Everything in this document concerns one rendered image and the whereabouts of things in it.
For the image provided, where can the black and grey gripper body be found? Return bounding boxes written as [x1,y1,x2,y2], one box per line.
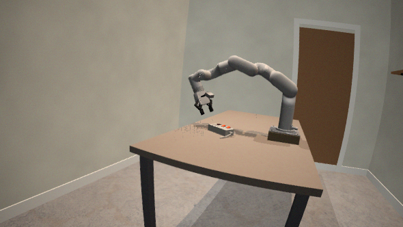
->
[194,90,210,106]

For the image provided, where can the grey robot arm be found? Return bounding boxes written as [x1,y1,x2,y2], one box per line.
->
[189,55,298,133]

